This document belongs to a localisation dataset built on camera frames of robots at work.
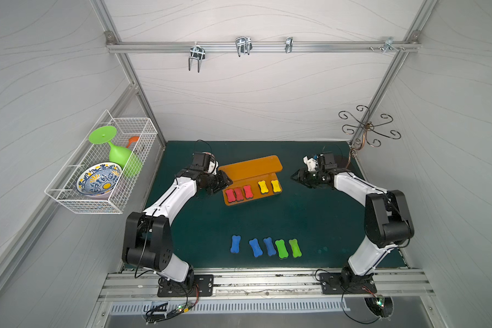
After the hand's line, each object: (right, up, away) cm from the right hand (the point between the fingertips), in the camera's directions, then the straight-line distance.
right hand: (293, 177), depth 94 cm
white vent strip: (-25, -44, -24) cm, 56 cm away
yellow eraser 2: (-7, -5, +5) cm, 10 cm away
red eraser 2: (-26, -8, +2) cm, 27 cm away
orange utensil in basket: (-67, +16, -14) cm, 70 cm away
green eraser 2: (-1, -29, -14) cm, 32 cm away
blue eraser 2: (-18, -28, -13) cm, 36 cm away
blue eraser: (-26, -27, -12) cm, 39 cm away
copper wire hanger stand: (+28, +23, -9) cm, 37 cm away
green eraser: (-7, -28, -14) cm, 32 cm away
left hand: (-28, -2, -8) cm, 29 cm away
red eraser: (-30, -9, +2) cm, 31 cm away
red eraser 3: (-21, -8, +2) cm, 23 cm away
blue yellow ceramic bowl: (-67, +1, -32) cm, 74 cm away
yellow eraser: (-14, -5, +5) cm, 15 cm away
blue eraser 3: (-12, -28, -14) cm, 33 cm away
